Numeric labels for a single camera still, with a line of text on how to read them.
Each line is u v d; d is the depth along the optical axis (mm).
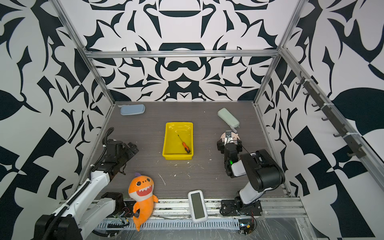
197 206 716
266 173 465
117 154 659
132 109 1122
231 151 722
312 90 646
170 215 742
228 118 1081
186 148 934
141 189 725
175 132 1051
